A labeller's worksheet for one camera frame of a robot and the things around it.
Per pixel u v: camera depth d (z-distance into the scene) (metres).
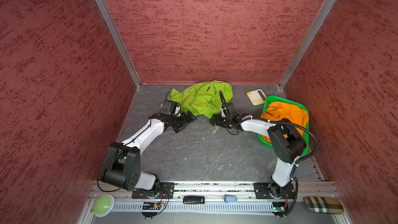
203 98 1.03
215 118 0.87
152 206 0.71
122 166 0.43
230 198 0.71
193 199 0.69
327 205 0.68
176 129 0.78
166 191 0.74
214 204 0.71
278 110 0.89
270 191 0.68
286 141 0.50
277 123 0.54
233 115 0.76
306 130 0.45
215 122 0.85
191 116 0.79
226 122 0.81
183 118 0.78
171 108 0.70
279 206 0.71
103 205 0.68
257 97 1.12
